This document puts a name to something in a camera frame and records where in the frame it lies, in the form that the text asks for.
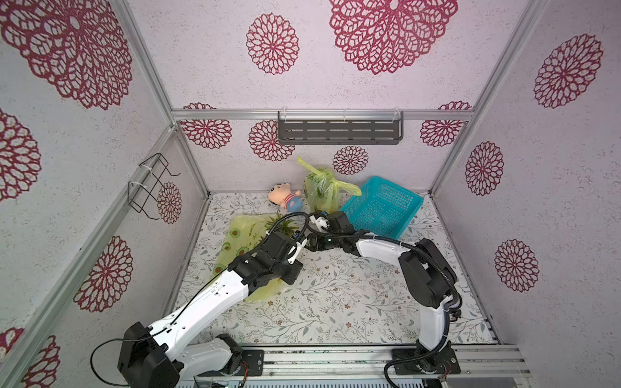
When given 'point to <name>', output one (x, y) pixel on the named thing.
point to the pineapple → (285, 226)
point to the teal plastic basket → (383, 208)
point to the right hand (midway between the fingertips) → (302, 240)
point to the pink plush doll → (280, 194)
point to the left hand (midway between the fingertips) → (294, 265)
